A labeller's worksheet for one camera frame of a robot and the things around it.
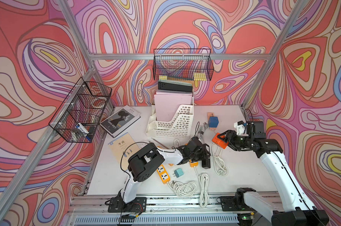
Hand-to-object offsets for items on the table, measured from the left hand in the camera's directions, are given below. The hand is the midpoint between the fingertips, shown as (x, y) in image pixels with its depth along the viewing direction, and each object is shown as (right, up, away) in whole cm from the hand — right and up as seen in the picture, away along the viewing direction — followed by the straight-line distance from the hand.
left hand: (210, 156), depth 86 cm
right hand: (+2, +11, -12) cm, 16 cm away
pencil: (-32, +6, +12) cm, 35 cm away
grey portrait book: (-65, +24, +22) cm, 73 cm away
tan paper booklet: (-57, +3, +9) cm, 58 cm away
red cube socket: (+1, +11, -15) cm, 19 cm away
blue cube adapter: (+6, +21, +14) cm, 26 cm away
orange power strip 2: (-11, -5, 0) cm, 13 cm away
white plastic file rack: (-19, +19, +2) cm, 27 cm away
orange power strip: (-28, -10, -5) cm, 31 cm away
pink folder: (-27, +32, +3) cm, 42 cm away
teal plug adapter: (-20, -9, -4) cm, 22 cm away
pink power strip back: (+7, +27, +25) cm, 38 cm away
